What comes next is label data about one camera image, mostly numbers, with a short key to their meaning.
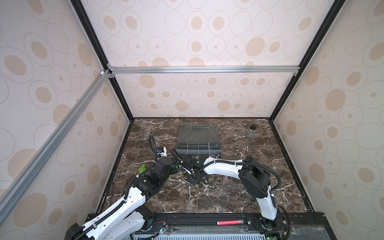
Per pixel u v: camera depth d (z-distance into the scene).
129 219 0.59
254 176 0.53
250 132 1.03
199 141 1.08
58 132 0.57
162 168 0.56
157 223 0.73
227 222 0.74
